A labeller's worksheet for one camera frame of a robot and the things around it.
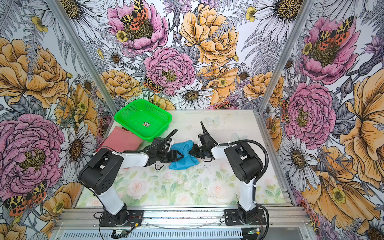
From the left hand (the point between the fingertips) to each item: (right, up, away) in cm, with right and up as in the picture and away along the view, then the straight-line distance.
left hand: (179, 160), depth 93 cm
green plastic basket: (-30, +27, +26) cm, 47 cm away
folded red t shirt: (-39, +12, +7) cm, 41 cm away
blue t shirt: (+6, +1, -3) cm, 7 cm away
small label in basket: (-27, +22, +20) cm, 41 cm away
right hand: (+6, +2, +3) cm, 7 cm away
